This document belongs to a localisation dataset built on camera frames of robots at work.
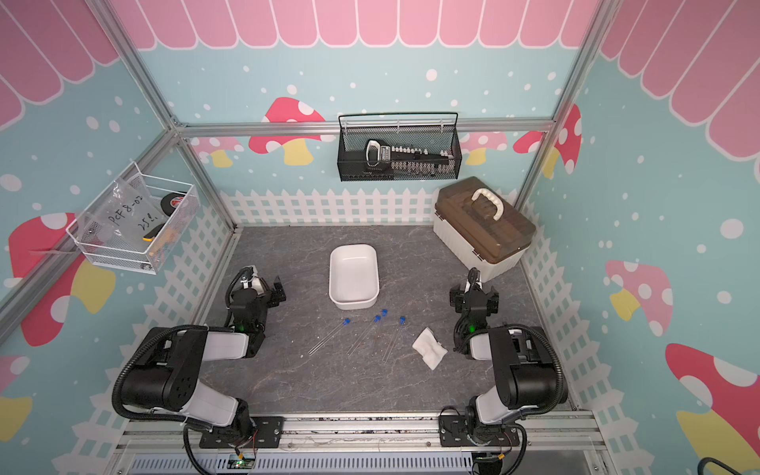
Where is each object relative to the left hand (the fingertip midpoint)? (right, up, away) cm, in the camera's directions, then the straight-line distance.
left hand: (265, 283), depth 93 cm
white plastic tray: (+26, +1, +13) cm, 29 cm away
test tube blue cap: (+21, -16, -3) cm, 26 cm away
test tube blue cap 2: (+31, -15, -3) cm, 35 cm away
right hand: (+67, -1, 0) cm, 67 cm away
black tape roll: (-20, +24, -13) cm, 34 cm away
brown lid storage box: (+70, +19, +8) cm, 73 cm away
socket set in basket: (+47, +38, -4) cm, 60 cm away
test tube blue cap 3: (+41, -17, -4) cm, 44 cm away
